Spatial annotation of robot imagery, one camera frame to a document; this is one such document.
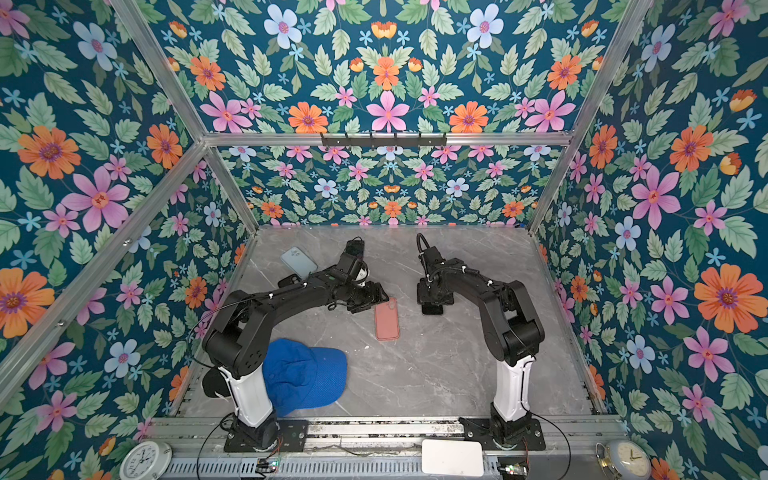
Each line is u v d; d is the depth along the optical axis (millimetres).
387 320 959
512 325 505
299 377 816
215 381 753
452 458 669
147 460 676
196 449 717
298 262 1090
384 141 930
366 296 835
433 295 845
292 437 736
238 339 493
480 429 734
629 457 677
